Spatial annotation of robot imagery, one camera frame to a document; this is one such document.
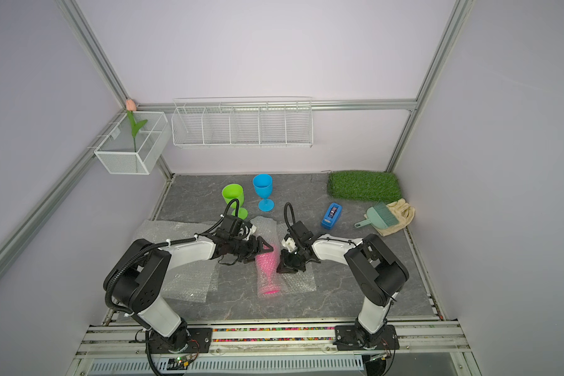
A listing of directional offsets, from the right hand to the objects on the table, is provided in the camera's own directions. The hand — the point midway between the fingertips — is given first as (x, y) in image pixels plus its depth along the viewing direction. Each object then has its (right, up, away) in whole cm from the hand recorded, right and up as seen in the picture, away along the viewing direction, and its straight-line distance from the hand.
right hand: (277, 269), depth 87 cm
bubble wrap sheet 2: (-2, +13, +8) cm, 15 cm away
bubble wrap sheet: (-30, -4, -2) cm, 30 cm away
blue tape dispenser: (+23, +19, +14) cm, 33 cm away
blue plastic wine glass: (-7, +33, +12) cm, 36 cm away
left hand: (-3, +6, 0) cm, 7 cm away
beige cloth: (+57, +20, +19) cm, 63 cm away
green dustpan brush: (+45, +19, +15) cm, 51 cm away
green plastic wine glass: (-18, +30, +9) cm, 36 cm away
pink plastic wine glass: (-2, -2, -9) cm, 9 cm away
